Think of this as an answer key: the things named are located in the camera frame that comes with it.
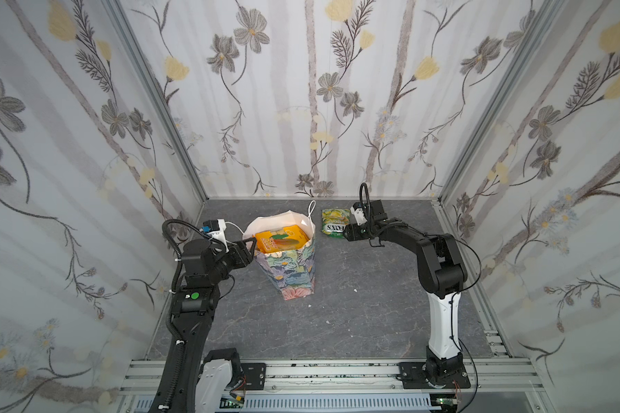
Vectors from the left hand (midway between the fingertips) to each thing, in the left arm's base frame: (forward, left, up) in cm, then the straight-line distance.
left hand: (245, 234), depth 73 cm
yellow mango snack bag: (+4, -12, -9) cm, 15 cm away
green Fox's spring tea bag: (+23, -30, -24) cm, 45 cm away
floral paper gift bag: (-7, -14, -11) cm, 18 cm away
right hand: (+19, -34, -20) cm, 44 cm away
